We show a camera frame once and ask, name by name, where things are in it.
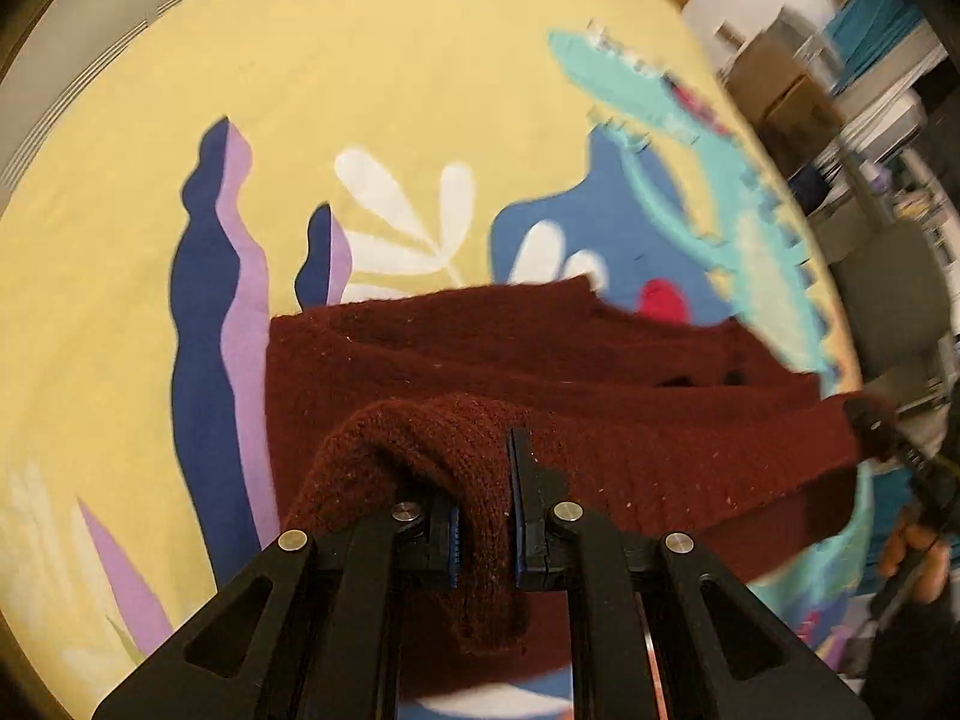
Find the white wardrobe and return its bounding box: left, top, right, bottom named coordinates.
left=0, top=0, right=263, bottom=192

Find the grey chair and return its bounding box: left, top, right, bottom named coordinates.
left=821, top=221, right=950, bottom=395

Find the teal curtain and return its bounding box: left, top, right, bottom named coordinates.
left=821, top=0, right=942, bottom=83

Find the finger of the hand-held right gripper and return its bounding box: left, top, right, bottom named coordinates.
left=841, top=394, right=914, bottom=467

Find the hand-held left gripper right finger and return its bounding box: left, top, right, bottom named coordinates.
left=506, top=427, right=875, bottom=720

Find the brown cardboard box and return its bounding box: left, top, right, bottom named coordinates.
left=731, top=34, right=845, bottom=155

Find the person's right hand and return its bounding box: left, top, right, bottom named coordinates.
left=879, top=516, right=947, bottom=602

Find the dark red knitted sweater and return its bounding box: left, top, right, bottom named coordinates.
left=264, top=274, right=890, bottom=657

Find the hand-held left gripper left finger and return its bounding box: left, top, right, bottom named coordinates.
left=90, top=501, right=462, bottom=720

